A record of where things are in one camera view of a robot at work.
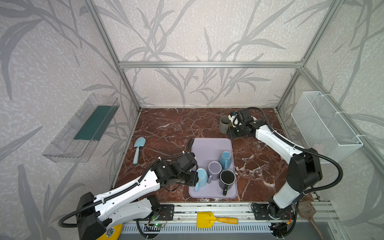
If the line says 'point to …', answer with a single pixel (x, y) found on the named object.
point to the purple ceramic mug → (214, 169)
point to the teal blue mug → (225, 159)
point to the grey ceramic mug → (225, 122)
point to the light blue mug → (203, 178)
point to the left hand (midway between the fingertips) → (197, 175)
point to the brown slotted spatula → (306, 208)
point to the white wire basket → (324, 127)
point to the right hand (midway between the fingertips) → (229, 128)
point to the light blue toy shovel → (139, 142)
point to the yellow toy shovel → (206, 219)
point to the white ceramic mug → (254, 118)
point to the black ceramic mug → (227, 179)
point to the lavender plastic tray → (212, 190)
